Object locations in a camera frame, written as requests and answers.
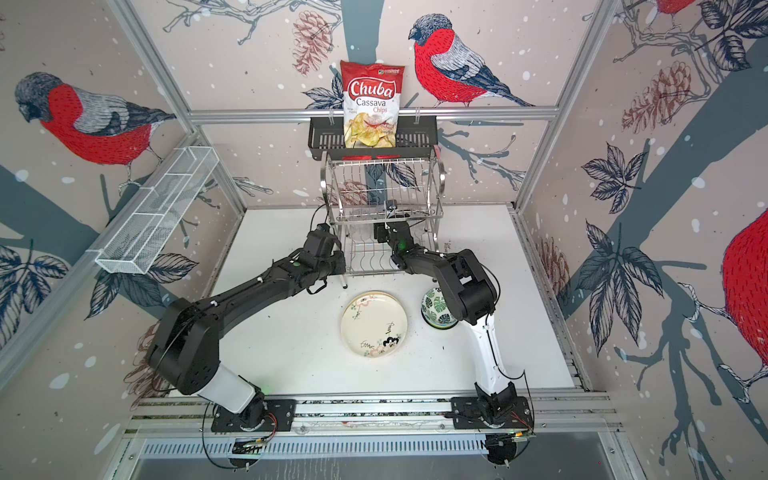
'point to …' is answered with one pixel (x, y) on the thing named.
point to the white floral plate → (374, 324)
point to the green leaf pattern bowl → (436, 311)
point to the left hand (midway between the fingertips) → (342, 258)
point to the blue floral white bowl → (440, 321)
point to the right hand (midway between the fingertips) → (380, 223)
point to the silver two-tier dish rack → (366, 195)
